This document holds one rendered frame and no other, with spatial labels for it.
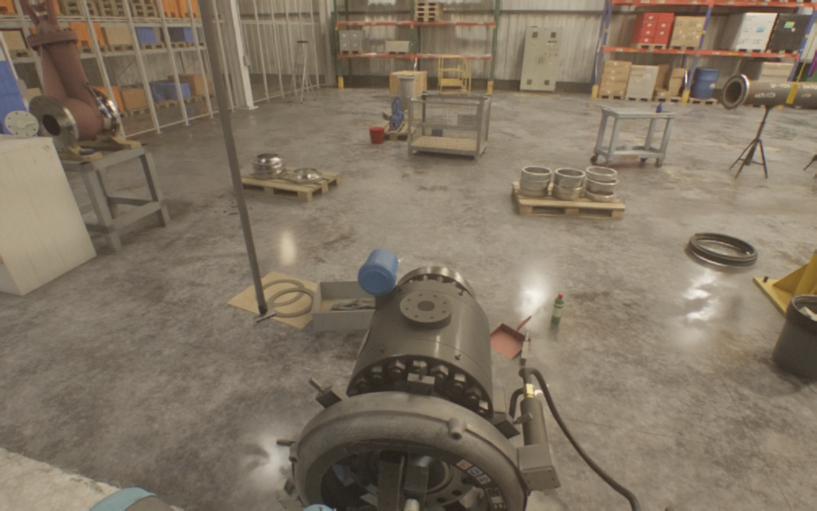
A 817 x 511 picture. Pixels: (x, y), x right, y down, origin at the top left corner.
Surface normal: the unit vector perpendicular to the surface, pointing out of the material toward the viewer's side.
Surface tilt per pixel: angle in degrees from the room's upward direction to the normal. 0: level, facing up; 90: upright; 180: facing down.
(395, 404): 3
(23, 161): 90
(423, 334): 1
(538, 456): 23
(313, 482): 90
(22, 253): 90
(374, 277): 90
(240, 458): 0
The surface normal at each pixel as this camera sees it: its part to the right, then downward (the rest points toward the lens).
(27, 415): 0.00, -0.88
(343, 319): 0.06, 0.48
